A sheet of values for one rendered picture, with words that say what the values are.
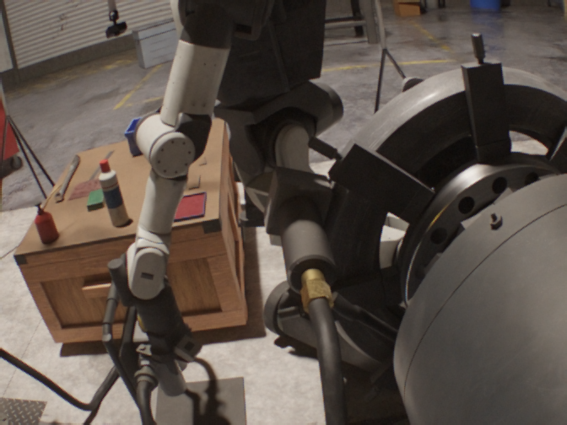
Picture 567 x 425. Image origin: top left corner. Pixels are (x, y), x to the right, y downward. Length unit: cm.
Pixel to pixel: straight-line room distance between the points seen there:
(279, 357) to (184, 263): 44
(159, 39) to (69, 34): 344
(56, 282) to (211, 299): 59
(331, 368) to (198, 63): 50
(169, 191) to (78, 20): 927
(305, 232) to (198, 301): 106
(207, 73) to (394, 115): 33
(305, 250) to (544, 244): 37
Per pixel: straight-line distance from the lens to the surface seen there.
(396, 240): 165
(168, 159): 89
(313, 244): 85
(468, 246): 77
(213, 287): 186
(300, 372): 177
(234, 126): 117
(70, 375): 205
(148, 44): 715
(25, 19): 1069
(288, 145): 115
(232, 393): 174
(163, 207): 96
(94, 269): 187
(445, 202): 98
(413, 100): 98
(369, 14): 609
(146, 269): 99
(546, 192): 79
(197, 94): 89
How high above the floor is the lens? 125
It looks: 28 degrees down
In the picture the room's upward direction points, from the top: 10 degrees counter-clockwise
